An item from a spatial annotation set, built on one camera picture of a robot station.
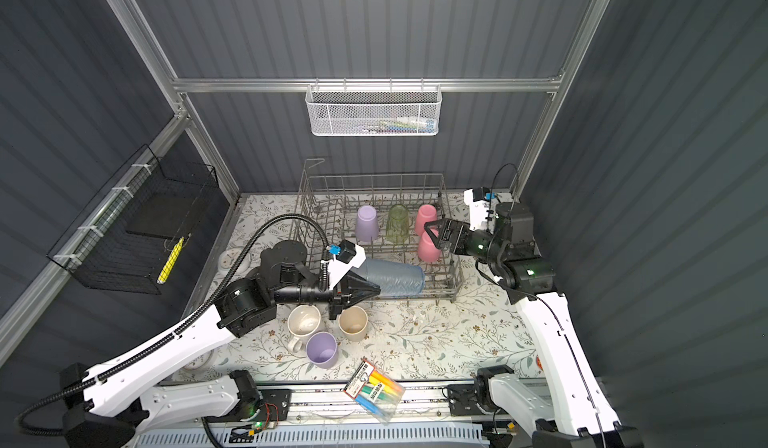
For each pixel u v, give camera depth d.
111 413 0.40
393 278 0.61
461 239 0.58
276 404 0.73
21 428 0.39
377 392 0.74
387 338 0.84
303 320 0.86
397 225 0.97
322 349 0.81
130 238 0.72
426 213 0.96
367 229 0.94
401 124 0.92
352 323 0.85
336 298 0.52
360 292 0.59
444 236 0.59
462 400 0.74
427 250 0.92
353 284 0.56
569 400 0.38
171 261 0.68
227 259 0.99
